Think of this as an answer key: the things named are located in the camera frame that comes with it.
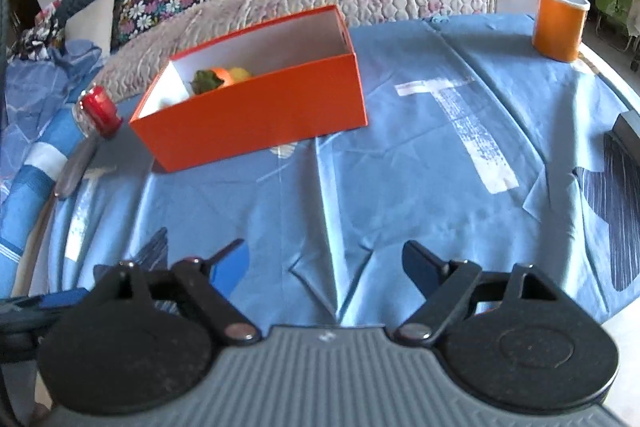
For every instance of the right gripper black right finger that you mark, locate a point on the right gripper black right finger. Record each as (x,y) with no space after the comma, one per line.
(447,287)

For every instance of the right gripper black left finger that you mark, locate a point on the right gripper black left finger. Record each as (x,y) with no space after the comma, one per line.
(204,290)

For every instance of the yellow lemon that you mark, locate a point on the yellow lemon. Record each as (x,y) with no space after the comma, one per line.
(239,74)

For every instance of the blue tablecloth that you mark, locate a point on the blue tablecloth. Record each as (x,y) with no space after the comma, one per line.
(477,147)

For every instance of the red soda can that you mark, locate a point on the red soda can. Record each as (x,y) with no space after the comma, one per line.
(101,111)

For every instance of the orange cardboard box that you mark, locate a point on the orange cardboard box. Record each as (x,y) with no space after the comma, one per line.
(305,83)

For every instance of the black box on table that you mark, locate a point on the black box on table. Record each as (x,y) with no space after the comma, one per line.
(627,131)

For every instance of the white pillow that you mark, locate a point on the white pillow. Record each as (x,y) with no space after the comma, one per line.
(94,23)

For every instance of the orange cylindrical cup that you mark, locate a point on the orange cylindrical cup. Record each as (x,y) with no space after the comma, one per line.
(558,28)

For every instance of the pink quilted sofa cover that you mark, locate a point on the pink quilted sofa cover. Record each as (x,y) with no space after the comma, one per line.
(132,68)

